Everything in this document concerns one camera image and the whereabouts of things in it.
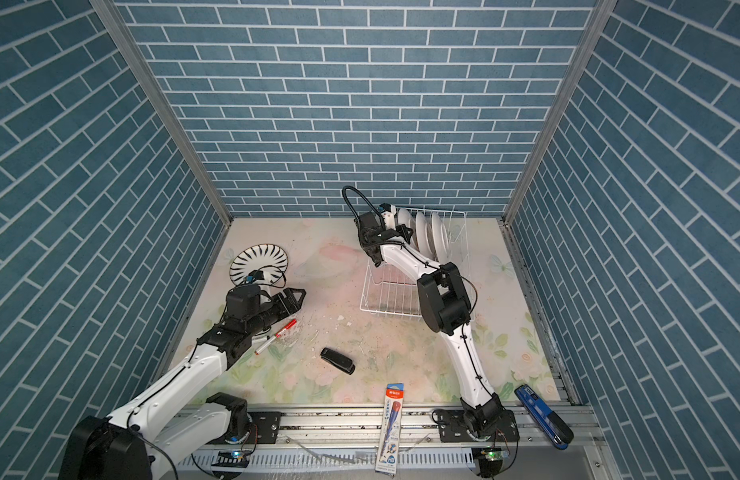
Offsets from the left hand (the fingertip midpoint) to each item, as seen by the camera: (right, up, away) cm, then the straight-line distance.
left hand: (300, 295), depth 84 cm
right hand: (+32, +20, +15) cm, 41 cm away
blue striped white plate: (-18, +9, +25) cm, 32 cm away
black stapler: (+11, -18, -1) cm, 21 cm away
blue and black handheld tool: (+65, -30, -11) cm, 73 cm away
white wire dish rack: (+24, -1, +15) cm, 29 cm away
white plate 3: (+42, +17, +13) cm, 47 cm away
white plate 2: (+37, +18, +13) cm, 43 cm away
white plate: (+31, +24, +16) cm, 42 cm away
